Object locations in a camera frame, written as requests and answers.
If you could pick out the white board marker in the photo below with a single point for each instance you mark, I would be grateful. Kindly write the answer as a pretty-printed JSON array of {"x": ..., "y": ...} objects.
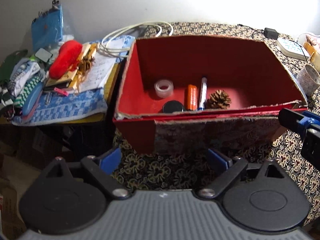
[{"x": 203, "y": 93}]

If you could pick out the large label tape roll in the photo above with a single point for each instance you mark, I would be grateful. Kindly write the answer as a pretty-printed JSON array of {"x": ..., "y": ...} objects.
[{"x": 308, "y": 78}]

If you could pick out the clear tape roll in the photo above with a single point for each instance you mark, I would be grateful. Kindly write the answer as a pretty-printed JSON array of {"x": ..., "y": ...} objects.
[{"x": 164, "y": 88}]

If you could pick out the orange rectangular case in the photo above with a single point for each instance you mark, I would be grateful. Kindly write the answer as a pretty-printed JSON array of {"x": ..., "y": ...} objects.
[{"x": 191, "y": 101}]

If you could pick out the blue oval case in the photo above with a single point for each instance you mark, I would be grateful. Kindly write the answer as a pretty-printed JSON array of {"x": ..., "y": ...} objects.
[{"x": 32, "y": 99}]

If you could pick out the white dotted device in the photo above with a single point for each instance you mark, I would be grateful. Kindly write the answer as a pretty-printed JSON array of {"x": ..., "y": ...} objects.
[{"x": 292, "y": 49}]

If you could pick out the red plush cushion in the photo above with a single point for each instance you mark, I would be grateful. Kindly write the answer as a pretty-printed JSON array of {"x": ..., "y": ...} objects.
[{"x": 68, "y": 55}]

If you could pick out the black round lid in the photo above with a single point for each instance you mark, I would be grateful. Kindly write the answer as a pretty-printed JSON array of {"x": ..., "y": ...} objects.
[{"x": 172, "y": 106}]

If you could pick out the blue plastic bag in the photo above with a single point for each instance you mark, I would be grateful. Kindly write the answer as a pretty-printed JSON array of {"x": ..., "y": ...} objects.
[{"x": 49, "y": 29}]

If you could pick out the pink cloth item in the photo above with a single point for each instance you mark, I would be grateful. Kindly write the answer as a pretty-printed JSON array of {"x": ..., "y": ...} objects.
[{"x": 309, "y": 37}]

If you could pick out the pink clip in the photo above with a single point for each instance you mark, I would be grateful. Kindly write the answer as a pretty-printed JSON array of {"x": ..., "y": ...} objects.
[{"x": 60, "y": 91}]

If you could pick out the red cardboard box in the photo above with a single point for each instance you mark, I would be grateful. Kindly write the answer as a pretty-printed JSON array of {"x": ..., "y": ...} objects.
[{"x": 258, "y": 84}]

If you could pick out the brown pine cone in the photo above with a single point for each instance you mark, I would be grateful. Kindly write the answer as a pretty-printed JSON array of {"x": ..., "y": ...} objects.
[{"x": 218, "y": 100}]

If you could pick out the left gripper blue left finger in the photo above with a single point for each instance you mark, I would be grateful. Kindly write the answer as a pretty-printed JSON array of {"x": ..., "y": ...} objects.
[{"x": 109, "y": 161}]

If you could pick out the blue checkered towel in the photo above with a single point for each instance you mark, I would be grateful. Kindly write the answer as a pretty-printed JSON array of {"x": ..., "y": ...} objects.
[{"x": 58, "y": 108}]

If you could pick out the paper sheets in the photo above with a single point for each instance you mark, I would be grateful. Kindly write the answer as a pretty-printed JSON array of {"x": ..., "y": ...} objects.
[{"x": 98, "y": 74}]

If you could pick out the wooden box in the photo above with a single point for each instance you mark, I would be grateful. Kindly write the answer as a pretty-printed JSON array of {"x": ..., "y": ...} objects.
[{"x": 314, "y": 54}]

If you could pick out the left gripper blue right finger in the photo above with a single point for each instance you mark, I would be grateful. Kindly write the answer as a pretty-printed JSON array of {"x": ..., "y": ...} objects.
[{"x": 218, "y": 161}]

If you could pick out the black power adapter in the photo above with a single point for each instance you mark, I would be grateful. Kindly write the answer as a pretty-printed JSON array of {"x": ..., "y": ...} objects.
[{"x": 271, "y": 33}]

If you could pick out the pile of folded clothes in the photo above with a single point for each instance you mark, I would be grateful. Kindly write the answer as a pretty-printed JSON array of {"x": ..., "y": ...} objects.
[{"x": 19, "y": 77}]

